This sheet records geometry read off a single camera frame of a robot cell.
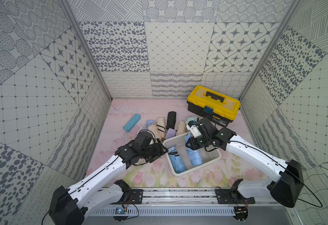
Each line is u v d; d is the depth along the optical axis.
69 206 0.38
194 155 0.71
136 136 0.60
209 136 0.59
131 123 1.04
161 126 0.98
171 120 1.04
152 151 0.65
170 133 0.95
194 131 0.70
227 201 0.74
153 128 0.93
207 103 0.96
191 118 1.00
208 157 0.86
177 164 0.80
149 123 1.01
